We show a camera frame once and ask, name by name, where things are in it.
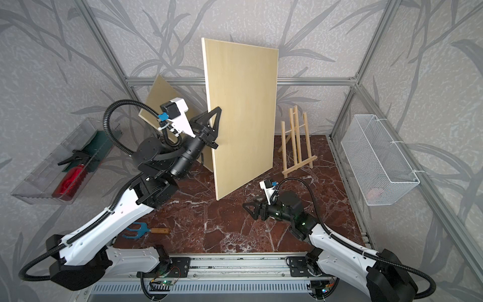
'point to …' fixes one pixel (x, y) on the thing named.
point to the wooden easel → (296, 150)
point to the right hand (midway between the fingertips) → (248, 202)
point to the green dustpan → (93, 153)
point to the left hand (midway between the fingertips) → (219, 110)
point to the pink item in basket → (374, 193)
